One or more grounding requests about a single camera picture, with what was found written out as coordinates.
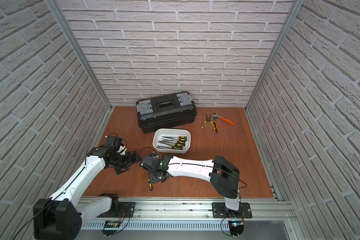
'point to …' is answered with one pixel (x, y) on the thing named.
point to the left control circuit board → (110, 224)
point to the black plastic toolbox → (165, 112)
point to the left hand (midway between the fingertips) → (137, 160)
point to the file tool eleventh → (173, 147)
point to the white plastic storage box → (158, 133)
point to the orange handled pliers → (216, 116)
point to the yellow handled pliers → (207, 120)
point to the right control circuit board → (236, 228)
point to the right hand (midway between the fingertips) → (157, 176)
